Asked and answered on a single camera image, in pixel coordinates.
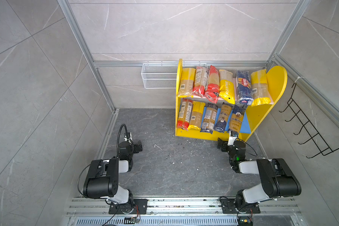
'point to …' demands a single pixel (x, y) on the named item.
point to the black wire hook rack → (321, 146)
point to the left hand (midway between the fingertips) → (131, 138)
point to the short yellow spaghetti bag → (196, 116)
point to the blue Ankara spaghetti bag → (237, 118)
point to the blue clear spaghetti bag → (209, 117)
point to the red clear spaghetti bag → (184, 114)
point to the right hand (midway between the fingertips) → (225, 137)
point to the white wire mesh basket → (163, 75)
